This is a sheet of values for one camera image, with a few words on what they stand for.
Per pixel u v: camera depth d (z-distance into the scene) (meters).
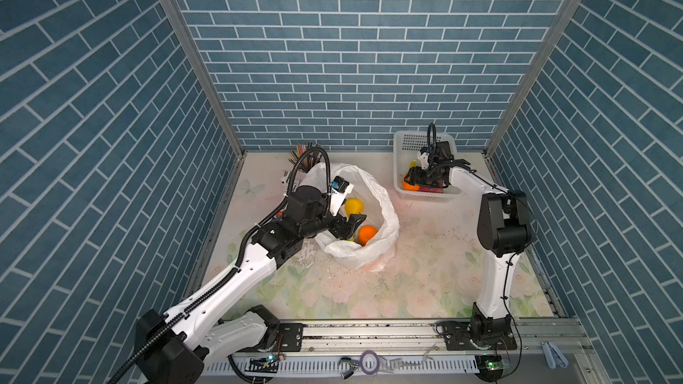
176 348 0.37
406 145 1.19
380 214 0.81
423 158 0.95
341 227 0.63
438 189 0.99
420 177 0.91
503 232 0.56
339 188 0.61
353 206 0.94
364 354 0.71
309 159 0.99
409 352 0.72
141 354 0.36
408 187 0.97
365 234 0.89
